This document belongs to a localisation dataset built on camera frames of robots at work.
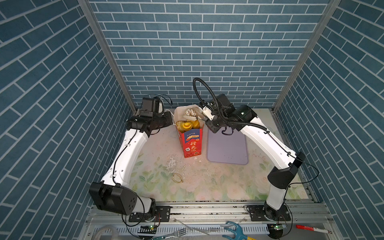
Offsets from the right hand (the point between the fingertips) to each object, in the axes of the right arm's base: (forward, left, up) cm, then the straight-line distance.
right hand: (207, 119), depth 74 cm
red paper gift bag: (-5, +9, -12) cm, 16 cm away
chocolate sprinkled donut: (+8, +10, -3) cm, 13 cm away
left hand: (0, +18, -1) cm, 18 cm away
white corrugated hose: (-47, +39, -27) cm, 67 cm away
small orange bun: (+2, +12, -9) cm, 15 cm away
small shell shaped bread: (+6, +17, -13) cm, 22 cm away
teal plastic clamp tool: (-44, -17, -29) cm, 55 cm away
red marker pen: (-38, -52, -31) cm, 72 cm away
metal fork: (-46, +11, -30) cm, 55 cm away
